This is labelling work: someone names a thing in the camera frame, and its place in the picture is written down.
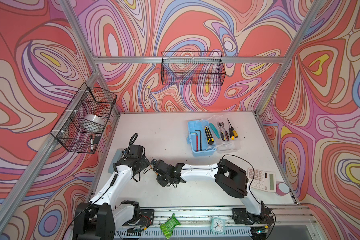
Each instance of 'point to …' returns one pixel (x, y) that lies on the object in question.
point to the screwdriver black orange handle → (230, 132)
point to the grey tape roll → (94, 119)
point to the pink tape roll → (282, 189)
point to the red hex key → (197, 141)
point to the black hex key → (200, 139)
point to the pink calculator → (262, 180)
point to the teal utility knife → (215, 130)
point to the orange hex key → (151, 167)
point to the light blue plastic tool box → (214, 133)
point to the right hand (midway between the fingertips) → (162, 179)
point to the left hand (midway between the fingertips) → (142, 164)
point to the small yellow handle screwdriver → (234, 132)
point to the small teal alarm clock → (218, 225)
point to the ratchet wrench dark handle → (226, 134)
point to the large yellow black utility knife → (210, 138)
